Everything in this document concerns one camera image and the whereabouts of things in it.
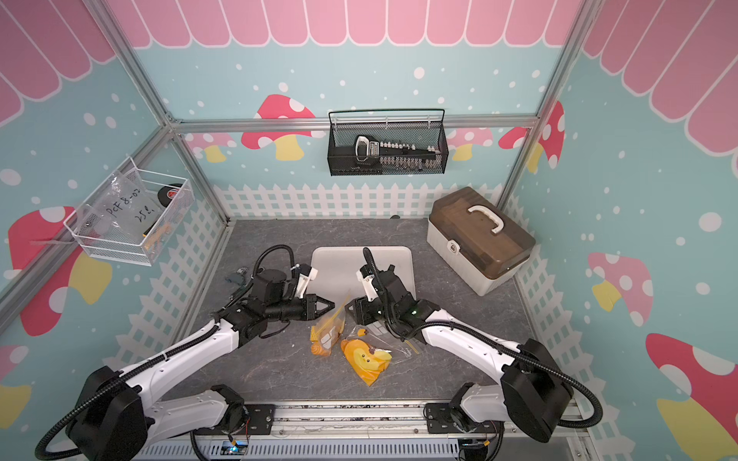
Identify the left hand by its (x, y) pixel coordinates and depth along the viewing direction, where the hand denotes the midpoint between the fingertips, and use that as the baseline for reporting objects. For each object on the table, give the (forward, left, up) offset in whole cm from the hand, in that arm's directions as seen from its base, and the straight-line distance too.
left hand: (333, 311), depth 78 cm
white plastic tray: (+7, -1, +9) cm, 12 cm away
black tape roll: (+26, +48, +18) cm, 58 cm away
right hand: (+2, -5, 0) cm, 5 cm away
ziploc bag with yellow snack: (-8, -10, -10) cm, 17 cm away
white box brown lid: (+22, -41, +5) cm, 47 cm away
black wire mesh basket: (+43, 0, +21) cm, 48 cm away
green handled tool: (+20, +38, -14) cm, 45 cm away
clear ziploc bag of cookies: (-6, +2, -2) cm, 6 cm away
